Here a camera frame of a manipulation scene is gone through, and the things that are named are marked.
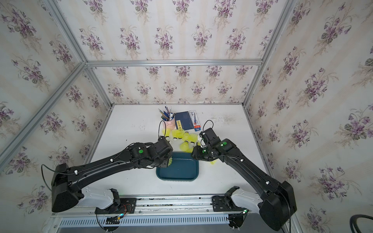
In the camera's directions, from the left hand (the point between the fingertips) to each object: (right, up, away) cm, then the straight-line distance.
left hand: (170, 163), depth 75 cm
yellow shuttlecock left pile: (-5, +13, +24) cm, 28 cm away
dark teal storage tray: (+7, -8, +13) cm, 17 cm away
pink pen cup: (-3, +19, +24) cm, 31 cm away
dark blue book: (+6, +21, +34) cm, 40 cm away
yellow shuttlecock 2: (+14, +9, +30) cm, 34 cm away
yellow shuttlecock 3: (+23, 0, +1) cm, 23 cm away
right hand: (+14, +3, +2) cm, 14 cm away
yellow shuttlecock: (+3, +13, +22) cm, 25 cm away
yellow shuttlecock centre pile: (+8, +4, +20) cm, 22 cm away
